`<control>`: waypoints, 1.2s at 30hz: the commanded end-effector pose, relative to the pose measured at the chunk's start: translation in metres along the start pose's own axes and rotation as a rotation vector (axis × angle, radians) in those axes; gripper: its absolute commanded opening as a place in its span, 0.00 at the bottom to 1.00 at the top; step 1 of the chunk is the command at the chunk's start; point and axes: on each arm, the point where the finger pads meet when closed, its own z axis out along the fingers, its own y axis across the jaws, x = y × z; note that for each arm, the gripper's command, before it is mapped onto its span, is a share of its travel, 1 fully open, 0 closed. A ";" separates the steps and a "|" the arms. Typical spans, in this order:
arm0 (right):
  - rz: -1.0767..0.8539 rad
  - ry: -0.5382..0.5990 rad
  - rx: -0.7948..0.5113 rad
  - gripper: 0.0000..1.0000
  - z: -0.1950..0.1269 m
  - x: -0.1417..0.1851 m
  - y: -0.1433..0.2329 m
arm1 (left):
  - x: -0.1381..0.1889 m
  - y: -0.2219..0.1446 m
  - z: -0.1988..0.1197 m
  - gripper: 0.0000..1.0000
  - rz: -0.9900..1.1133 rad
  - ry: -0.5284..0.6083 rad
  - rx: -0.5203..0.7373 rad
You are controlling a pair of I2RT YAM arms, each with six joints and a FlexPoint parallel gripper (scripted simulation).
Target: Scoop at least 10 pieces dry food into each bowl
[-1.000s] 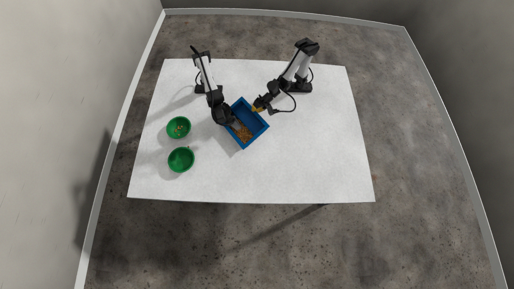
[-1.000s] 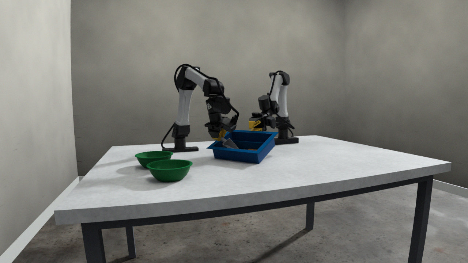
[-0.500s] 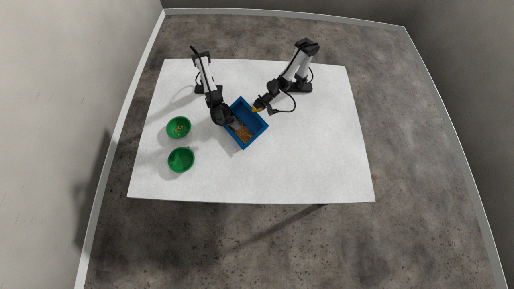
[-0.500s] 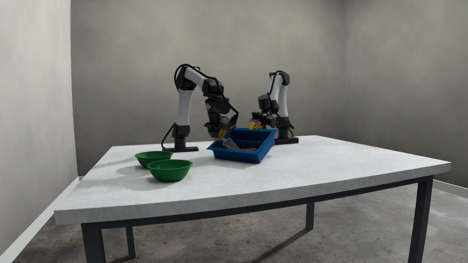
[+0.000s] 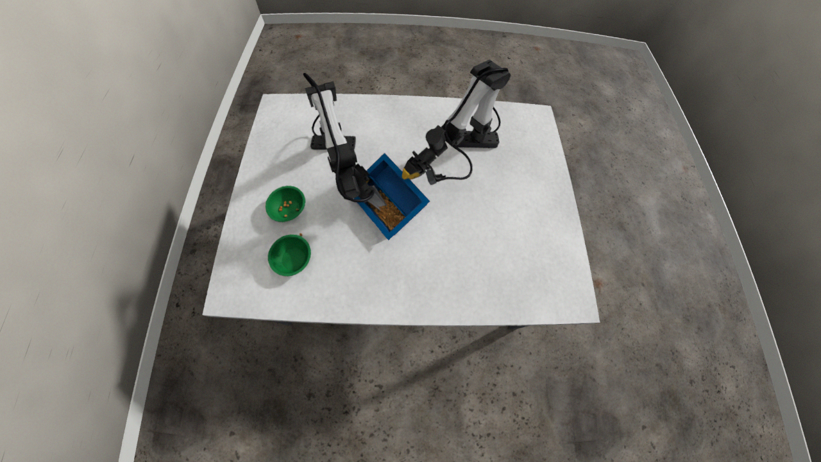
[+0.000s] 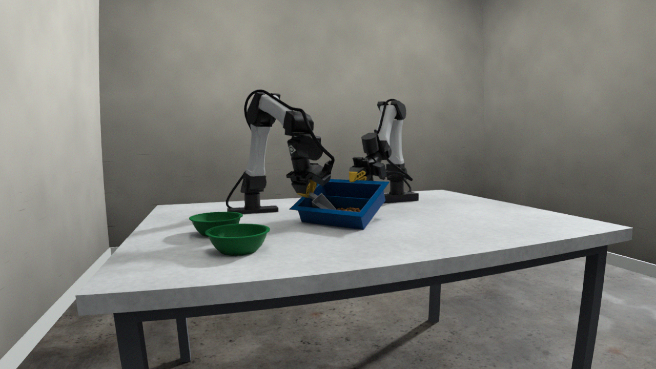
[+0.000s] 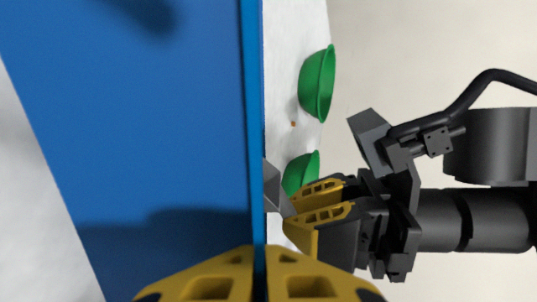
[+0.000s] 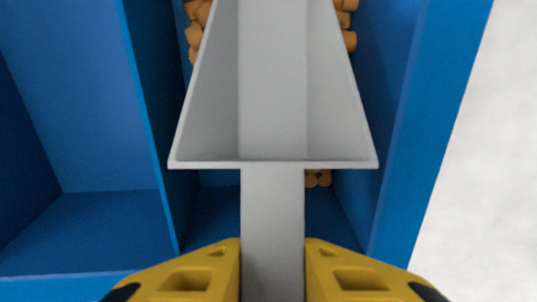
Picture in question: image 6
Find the green bowl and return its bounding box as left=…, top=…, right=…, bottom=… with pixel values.
left=189, top=212, right=243, bottom=237
left=205, top=223, right=270, bottom=256

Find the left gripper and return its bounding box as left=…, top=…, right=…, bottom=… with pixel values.
left=349, top=157, right=374, bottom=182

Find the blue box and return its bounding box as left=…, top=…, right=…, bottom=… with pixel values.
left=290, top=179, right=389, bottom=230

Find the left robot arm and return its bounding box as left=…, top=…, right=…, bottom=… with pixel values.
left=361, top=100, right=419, bottom=198

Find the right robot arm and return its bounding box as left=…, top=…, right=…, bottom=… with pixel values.
left=227, top=92, right=332, bottom=213

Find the grey metal scoop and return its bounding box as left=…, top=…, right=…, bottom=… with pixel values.
left=309, top=192, right=336, bottom=210

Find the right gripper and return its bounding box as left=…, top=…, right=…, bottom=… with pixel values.
left=286, top=157, right=319, bottom=198

